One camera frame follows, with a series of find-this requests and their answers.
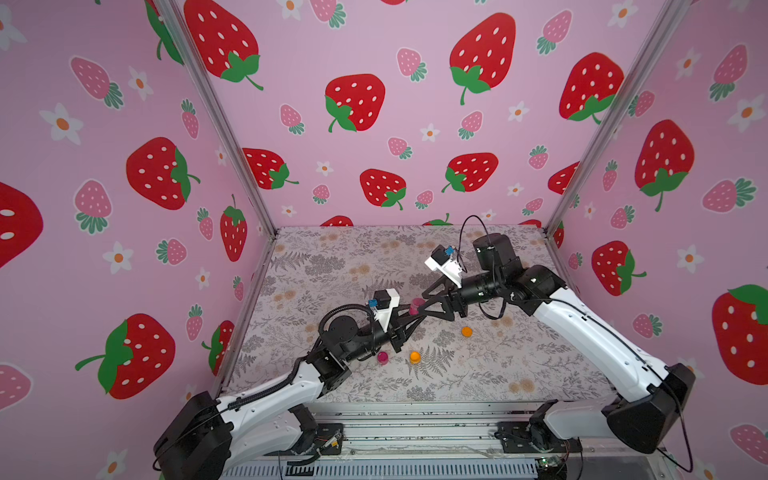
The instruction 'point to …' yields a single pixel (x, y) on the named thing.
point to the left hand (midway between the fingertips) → (423, 312)
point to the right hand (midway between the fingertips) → (426, 298)
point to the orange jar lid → (466, 331)
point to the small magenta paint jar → (382, 358)
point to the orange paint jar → (415, 357)
